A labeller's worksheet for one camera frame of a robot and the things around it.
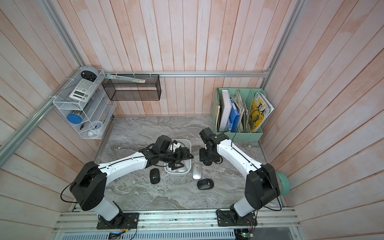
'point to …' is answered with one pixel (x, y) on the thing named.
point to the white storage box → (186, 169)
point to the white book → (225, 108)
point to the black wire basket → (121, 90)
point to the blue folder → (233, 123)
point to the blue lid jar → (74, 118)
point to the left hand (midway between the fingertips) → (188, 162)
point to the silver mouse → (196, 170)
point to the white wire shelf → (100, 107)
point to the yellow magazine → (260, 108)
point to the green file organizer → (247, 94)
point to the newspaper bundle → (243, 123)
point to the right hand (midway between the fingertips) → (205, 157)
